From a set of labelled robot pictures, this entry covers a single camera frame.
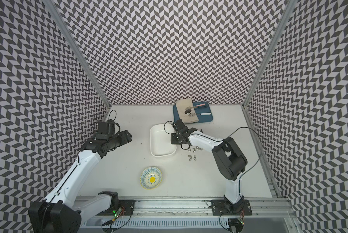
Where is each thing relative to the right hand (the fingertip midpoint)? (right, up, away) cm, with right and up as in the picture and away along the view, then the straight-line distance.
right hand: (174, 141), depth 92 cm
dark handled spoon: (+10, +21, +21) cm, 31 cm away
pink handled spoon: (+12, +23, +23) cm, 35 cm away
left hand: (-27, +4, -12) cm, 29 cm away
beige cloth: (+5, +26, +25) cm, 36 cm away
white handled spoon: (+22, +19, +16) cm, 33 cm away
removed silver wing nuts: (+13, -10, -2) cm, 17 cm away
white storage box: (-9, -2, +4) cm, 10 cm away
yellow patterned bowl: (-13, -19, -10) cm, 25 cm away
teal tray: (+24, +23, +23) cm, 40 cm away
